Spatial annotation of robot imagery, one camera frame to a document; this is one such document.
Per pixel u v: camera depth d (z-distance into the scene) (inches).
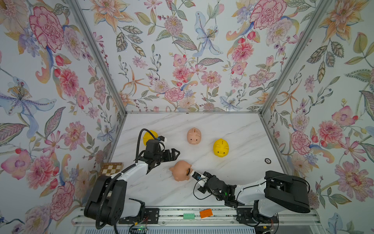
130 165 21.9
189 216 28.9
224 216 30.0
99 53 34.1
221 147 35.4
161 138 32.4
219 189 23.9
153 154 27.4
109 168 34.7
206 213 29.5
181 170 31.7
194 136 37.5
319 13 28.1
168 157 30.9
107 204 16.5
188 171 31.8
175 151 32.1
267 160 37.4
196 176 26.9
